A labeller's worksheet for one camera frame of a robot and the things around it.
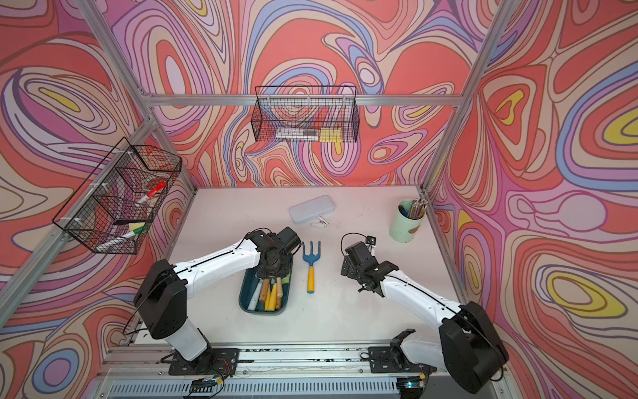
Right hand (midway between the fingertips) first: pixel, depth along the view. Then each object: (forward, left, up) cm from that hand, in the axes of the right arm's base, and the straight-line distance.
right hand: (360, 273), depth 87 cm
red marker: (+17, +62, +29) cm, 71 cm away
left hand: (-1, +27, +3) cm, 27 cm away
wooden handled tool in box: (-5, +34, -1) cm, 34 cm away
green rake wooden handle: (-7, +28, +1) cm, 29 cm away
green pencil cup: (+16, -19, +8) cm, 26 cm away
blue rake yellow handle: (+8, +17, -3) cm, 19 cm away
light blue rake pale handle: (-8, +36, -1) cm, 37 cm away
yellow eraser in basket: (+41, +8, +30) cm, 52 cm away
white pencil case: (+33, +17, -2) cm, 37 cm away
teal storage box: (-1, +40, -2) cm, 40 cm away
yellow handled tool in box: (-8, +31, 0) cm, 32 cm away
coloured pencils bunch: (+19, -22, +11) cm, 32 cm away
